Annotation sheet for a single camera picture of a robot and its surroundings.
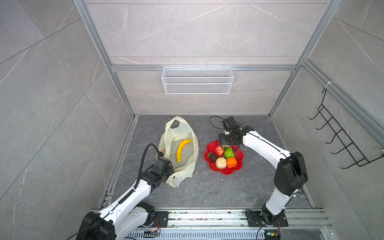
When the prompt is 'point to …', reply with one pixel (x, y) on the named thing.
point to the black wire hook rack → (331, 123)
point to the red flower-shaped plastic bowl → (239, 155)
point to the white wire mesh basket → (195, 80)
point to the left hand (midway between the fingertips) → (171, 167)
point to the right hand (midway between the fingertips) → (224, 139)
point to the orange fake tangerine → (231, 162)
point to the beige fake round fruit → (221, 162)
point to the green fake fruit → (229, 153)
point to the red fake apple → (219, 151)
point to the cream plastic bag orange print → (178, 129)
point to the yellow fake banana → (179, 151)
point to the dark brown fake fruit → (213, 157)
